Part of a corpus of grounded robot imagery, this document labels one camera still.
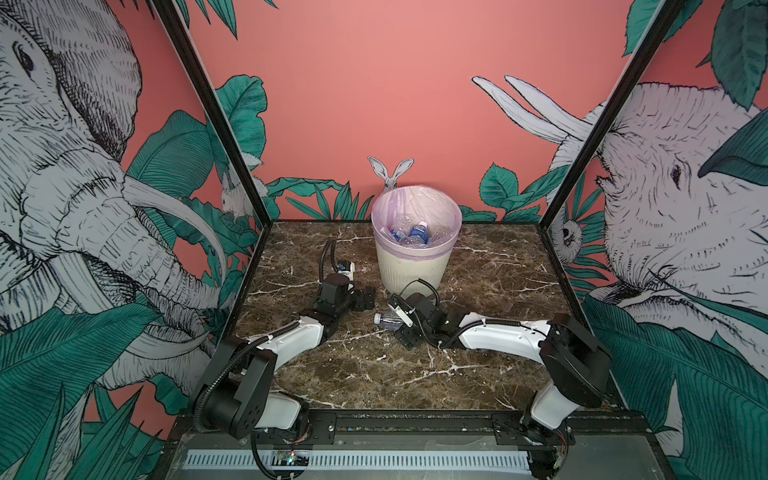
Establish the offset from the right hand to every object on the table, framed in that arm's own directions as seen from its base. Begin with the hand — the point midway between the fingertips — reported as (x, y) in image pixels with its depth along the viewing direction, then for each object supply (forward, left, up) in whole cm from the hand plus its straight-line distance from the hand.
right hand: (402, 320), depth 87 cm
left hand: (+10, +12, +4) cm, 16 cm away
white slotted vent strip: (-34, +9, -6) cm, 35 cm away
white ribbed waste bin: (+10, 0, +9) cm, 13 cm away
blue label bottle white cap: (+22, +1, +13) cm, 26 cm away
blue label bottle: (+25, -5, +10) cm, 28 cm away
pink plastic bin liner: (+33, 0, +16) cm, 36 cm away
